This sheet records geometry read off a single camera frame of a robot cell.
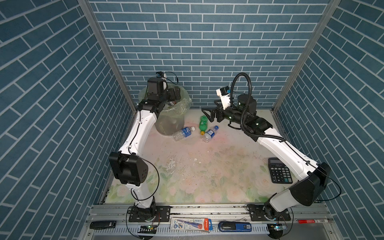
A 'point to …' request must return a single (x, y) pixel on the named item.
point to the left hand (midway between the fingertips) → (173, 89)
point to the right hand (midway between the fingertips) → (207, 103)
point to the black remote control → (99, 225)
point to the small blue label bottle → (209, 134)
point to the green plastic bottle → (203, 125)
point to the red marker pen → (313, 221)
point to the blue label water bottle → (184, 132)
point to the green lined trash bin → (170, 118)
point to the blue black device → (235, 226)
